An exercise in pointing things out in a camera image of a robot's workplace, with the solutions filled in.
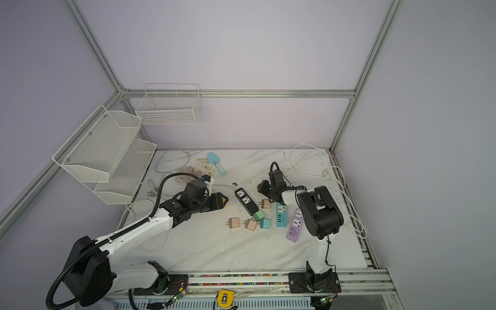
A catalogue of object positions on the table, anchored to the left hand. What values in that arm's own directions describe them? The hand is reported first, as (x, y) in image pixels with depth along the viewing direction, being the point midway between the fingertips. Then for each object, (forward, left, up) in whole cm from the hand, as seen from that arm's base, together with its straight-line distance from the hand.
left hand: (223, 201), depth 82 cm
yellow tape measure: (-34, -3, -12) cm, 36 cm away
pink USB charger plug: (-5, -12, -12) cm, 18 cm away
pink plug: (+6, -19, -12) cm, 23 cm away
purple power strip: (-6, -32, -11) cm, 35 cm away
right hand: (+15, -16, -11) cm, 24 cm away
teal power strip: (-1, -26, -12) cm, 29 cm away
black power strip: (+7, -9, -12) cm, 16 cm away
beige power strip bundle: (+29, +17, -13) cm, 36 cm away
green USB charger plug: (-1, -16, -12) cm, 20 cm away
